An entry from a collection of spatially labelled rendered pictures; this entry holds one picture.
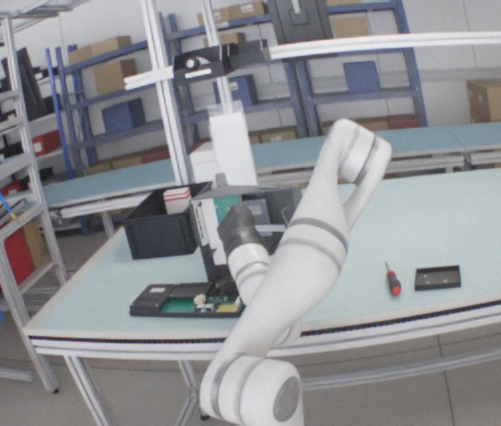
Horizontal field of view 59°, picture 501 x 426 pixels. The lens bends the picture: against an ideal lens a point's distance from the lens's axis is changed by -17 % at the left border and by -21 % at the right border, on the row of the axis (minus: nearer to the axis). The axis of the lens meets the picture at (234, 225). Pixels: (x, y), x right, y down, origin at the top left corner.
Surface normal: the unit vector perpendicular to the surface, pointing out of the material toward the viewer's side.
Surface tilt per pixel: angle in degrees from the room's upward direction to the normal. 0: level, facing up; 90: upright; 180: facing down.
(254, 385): 37
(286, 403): 91
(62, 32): 90
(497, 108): 90
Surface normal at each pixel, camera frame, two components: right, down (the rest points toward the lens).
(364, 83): -0.20, 0.36
